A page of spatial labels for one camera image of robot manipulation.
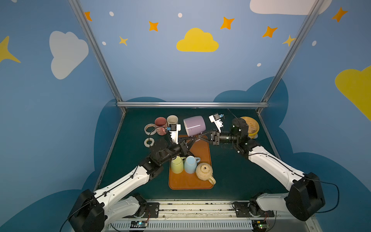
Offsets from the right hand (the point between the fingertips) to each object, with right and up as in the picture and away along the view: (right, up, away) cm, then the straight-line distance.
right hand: (201, 135), depth 70 cm
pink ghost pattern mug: (-25, +4, +28) cm, 38 cm away
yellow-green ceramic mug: (-13, -18, +10) cm, 24 cm away
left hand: (-2, -2, -3) cm, 4 cm away
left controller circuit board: (-31, -44, 0) cm, 54 cm away
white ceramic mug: (-18, +9, +34) cm, 40 cm away
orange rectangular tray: (-8, -29, +15) cm, 34 cm away
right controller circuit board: (+29, -45, +1) cm, 54 cm away
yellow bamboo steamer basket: (+42, +3, +34) cm, 54 cm away
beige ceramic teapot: (+2, -21, +9) cm, 23 cm away
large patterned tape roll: (-32, 0, +33) cm, 46 cm away
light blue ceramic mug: (-5, -17, +10) cm, 21 cm away
